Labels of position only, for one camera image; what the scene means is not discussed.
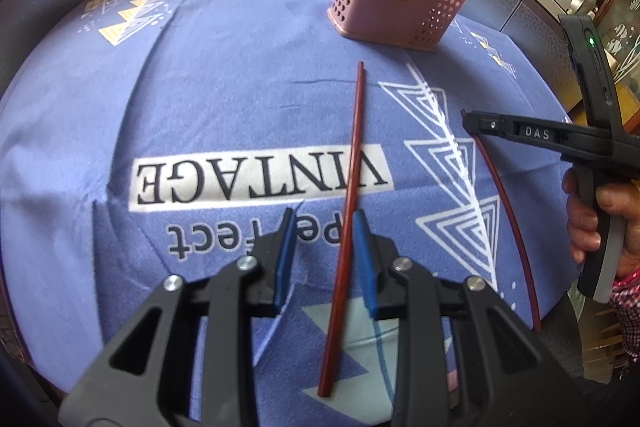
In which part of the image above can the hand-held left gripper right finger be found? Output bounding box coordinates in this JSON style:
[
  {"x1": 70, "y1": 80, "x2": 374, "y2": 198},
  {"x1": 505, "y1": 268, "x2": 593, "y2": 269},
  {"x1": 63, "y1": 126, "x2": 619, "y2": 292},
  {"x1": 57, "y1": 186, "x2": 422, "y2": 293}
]
[{"x1": 351, "y1": 208, "x2": 597, "y2": 427}]

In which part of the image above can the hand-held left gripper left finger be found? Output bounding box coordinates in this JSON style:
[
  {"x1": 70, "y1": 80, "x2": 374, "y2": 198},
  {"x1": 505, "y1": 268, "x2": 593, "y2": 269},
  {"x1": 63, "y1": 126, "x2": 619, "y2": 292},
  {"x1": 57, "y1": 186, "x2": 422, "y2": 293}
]
[{"x1": 56, "y1": 206, "x2": 297, "y2": 427}]

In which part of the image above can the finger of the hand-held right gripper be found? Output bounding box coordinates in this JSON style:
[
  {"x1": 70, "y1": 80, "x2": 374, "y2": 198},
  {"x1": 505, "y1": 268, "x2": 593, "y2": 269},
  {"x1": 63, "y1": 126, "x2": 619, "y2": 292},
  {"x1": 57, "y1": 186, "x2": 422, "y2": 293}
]
[{"x1": 461, "y1": 108, "x2": 577, "y2": 156}]

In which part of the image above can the dark red wooden chopstick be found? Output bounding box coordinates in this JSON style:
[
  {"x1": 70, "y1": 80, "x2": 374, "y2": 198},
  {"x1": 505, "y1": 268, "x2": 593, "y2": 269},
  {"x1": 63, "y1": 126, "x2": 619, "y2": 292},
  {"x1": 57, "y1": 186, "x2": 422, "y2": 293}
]
[
  {"x1": 317, "y1": 61, "x2": 366, "y2": 398},
  {"x1": 459, "y1": 108, "x2": 543, "y2": 333}
]

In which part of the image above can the person's right hand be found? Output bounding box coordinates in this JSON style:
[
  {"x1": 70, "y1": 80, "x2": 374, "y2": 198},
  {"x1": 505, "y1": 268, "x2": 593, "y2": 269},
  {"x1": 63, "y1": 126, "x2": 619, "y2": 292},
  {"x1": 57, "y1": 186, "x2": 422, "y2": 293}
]
[{"x1": 563, "y1": 169, "x2": 640, "y2": 281}]

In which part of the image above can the patterned glass door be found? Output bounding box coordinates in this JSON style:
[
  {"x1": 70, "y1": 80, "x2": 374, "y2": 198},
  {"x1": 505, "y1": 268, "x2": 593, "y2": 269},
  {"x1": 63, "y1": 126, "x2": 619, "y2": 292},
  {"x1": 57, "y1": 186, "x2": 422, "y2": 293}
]
[{"x1": 600, "y1": 0, "x2": 640, "y2": 128}]

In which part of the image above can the blue printed tablecloth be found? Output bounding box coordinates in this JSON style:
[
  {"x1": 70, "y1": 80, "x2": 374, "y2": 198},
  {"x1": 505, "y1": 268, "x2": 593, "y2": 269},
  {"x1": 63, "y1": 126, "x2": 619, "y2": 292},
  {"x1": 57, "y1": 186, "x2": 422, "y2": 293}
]
[{"x1": 0, "y1": 0, "x2": 573, "y2": 427}]

